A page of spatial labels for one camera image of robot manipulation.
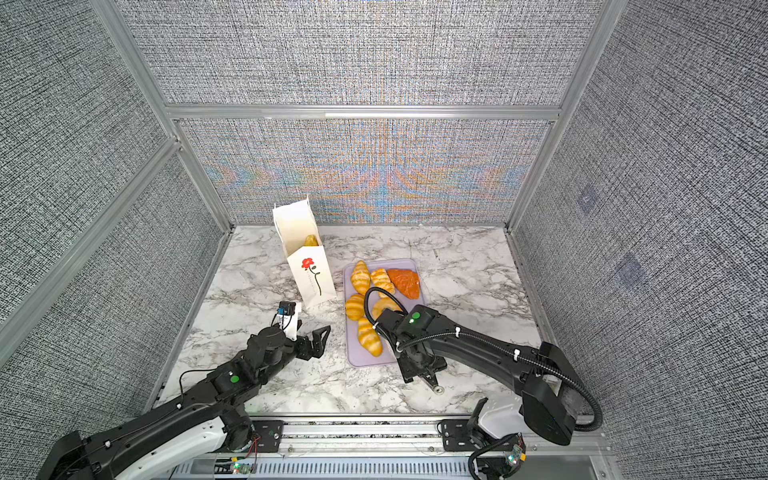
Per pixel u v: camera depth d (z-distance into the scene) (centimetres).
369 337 87
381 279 100
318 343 71
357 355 87
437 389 65
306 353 70
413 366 67
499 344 46
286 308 69
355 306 92
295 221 99
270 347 59
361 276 100
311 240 101
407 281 99
